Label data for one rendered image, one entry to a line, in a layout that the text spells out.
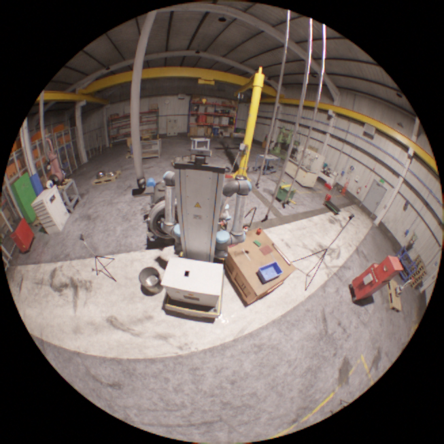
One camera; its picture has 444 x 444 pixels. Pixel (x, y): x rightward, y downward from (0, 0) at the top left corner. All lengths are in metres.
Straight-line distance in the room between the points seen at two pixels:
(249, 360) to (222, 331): 0.59
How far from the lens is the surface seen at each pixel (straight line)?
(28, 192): 8.29
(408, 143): 10.60
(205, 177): 0.93
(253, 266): 1.96
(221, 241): 1.46
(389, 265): 3.24
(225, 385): 2.21
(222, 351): 2.09
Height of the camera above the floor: 2.07
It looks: 41 degrees down
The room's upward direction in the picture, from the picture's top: 9 degrees clockwise
